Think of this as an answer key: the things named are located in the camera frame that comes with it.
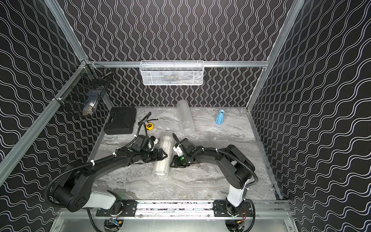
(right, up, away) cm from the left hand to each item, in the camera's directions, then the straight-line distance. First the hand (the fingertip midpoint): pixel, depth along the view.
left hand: (163, 154), depth 86 cm
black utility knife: (-19, +21, +25) cm, 38 cm away
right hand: (+5, -7, +2) cm, 9 cm away
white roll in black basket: (-42, +27, -3) cm, 50 cm away
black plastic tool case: (-34, +21, +20) cm, 45 cm away
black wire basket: (-52, +38, +6) cm, 65 cm away
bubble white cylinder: (0, -6, -5) cm, 8 cm away
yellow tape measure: (-13, +17, +21) cm, 30 cm away
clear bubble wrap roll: (+13, +23, +17) cm, 32 cm away
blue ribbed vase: (+38, +23, +17) cm, 47 cm away
